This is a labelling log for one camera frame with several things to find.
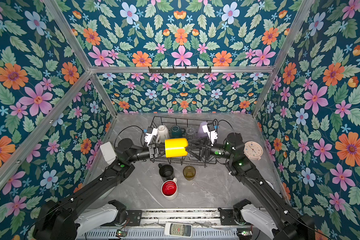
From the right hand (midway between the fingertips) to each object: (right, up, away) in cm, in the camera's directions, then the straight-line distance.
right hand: (190, 145), depth 63 cm
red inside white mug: (-12, -27, +19) cm, 35 cm away
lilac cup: (+7, +4, +33) cm, 34 cm away
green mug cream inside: (-9, +5, +30) cm, 32 cm away
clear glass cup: (0, +4, +31) cm, 31 cm away
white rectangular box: (-53, -8, +31) cm, 62 cm away
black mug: (-14, -18, +23) cm, 33 cm away
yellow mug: (-6, 0, -3) cm, 7 cm away
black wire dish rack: (-4, +11, +50) cm, 52 cm away
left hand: (-8, -1, 0) cm, 8 cm away
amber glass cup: (-1, -19, +24) cm, 30 cm away
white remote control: (-6, -40, +6) cm, 41 cm away
